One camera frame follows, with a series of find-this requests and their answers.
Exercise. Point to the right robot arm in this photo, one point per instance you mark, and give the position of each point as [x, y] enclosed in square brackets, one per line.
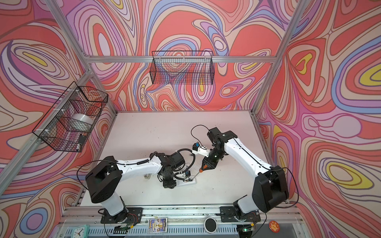
[270, 184]

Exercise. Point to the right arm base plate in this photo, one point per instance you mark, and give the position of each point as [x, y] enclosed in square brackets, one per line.
[233, 214]

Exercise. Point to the orange handled screwdriver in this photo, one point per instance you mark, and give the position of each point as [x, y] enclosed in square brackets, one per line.
[194, 177]

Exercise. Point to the round black white speaker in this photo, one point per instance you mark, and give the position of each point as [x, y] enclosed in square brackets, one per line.
[210, 225]

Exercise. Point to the red round badge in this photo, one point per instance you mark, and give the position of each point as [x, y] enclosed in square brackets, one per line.
[274, 226]

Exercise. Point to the black wire basket back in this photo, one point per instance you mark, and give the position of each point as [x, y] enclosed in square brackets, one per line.
[176, 67]

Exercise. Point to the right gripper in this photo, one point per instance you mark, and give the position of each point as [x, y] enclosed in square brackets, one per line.
[211, 164]

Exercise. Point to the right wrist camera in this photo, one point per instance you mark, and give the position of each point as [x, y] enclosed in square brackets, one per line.
[198, 149]

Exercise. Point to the small black item in basket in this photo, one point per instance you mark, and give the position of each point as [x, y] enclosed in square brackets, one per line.
[81, 139]

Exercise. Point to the black wire basket left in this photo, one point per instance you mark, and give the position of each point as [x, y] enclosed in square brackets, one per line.
[61, 133]

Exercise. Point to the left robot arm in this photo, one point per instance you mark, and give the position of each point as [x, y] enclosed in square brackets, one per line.
[103, 180]

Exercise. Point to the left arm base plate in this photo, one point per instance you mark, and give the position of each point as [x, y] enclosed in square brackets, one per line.
[130, 215]

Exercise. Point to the white remote control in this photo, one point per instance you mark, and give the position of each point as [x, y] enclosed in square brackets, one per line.
[185, 181]

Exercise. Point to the white tape roll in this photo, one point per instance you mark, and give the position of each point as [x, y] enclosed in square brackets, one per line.
[83, 119]

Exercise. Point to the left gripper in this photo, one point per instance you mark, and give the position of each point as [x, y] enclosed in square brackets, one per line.
[170, 185]

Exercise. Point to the colourful card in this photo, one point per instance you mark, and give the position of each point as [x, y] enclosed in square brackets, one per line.
[157, 225]

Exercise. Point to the small green clock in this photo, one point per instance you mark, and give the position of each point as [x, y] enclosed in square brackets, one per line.
[80, 232]

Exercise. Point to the black wire basket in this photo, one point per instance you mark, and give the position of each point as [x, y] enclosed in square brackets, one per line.
[176, 67]
[61, 133]

